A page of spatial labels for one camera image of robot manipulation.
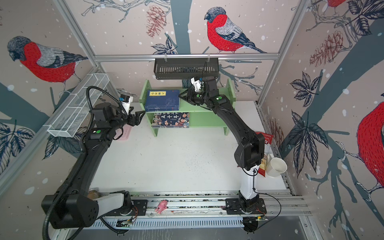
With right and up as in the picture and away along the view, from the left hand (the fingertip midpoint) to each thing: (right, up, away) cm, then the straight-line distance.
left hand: (136, 108), depth 75 cm
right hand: (+21, +6, +3) cm, 22 cm away
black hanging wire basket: (+15, +31, +32) cm, 47 cm away
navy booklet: (+11, +5, +5) cm, 12 cm away
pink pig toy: (+13, -49, -2) cm, 51 cm away
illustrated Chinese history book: (+14, -7, +18) cm, 24 cm away
